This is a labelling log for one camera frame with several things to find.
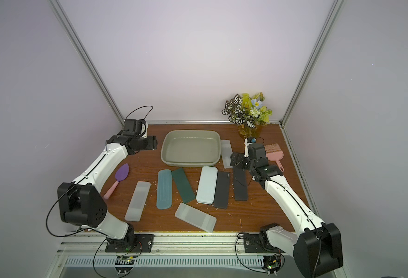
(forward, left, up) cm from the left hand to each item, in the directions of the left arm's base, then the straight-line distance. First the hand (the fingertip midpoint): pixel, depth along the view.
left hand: (152, 140), depth 88 cm
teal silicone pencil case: (-18, -5, -19) cm, 27 cm away
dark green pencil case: (-17, -16, -17) cm, 29 cm away
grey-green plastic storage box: (+10, -17, -19) cm, 27 cm away
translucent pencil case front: (-33, -24, -17) cm, 44 cm away
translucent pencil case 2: (-25, +6, -18) cm, 31 cm away
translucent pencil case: (+5, -40, -17) cm, 44 cm away
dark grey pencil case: (-24, -36, -19) cm, 47 cm away
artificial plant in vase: (+15, -50, +6) cm, 53 cm away
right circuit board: (-49, -56, -20) cm, 78 cm away
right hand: (-8, -45, +1) cm, 45 cm away
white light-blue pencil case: (-17, -29, -17) cm, 37 cm away
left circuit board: (-49, +6, -21) cm, 54 cm away
